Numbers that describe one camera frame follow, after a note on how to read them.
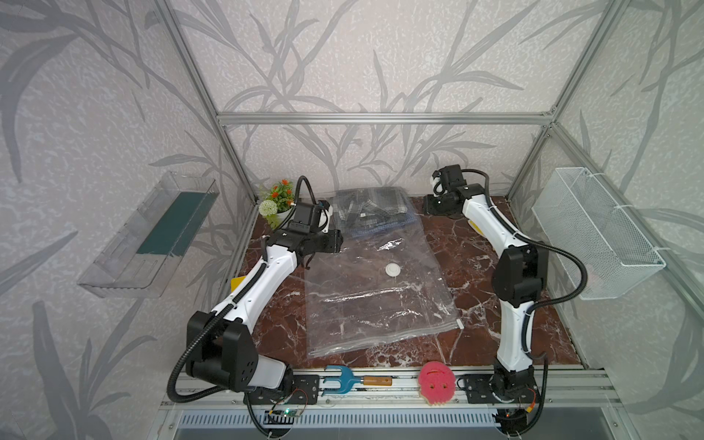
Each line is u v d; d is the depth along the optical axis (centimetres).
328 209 77
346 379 74
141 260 63
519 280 55
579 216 69
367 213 111
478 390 73
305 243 58
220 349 41
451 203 72
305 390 73
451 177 76
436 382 72
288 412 71
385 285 94
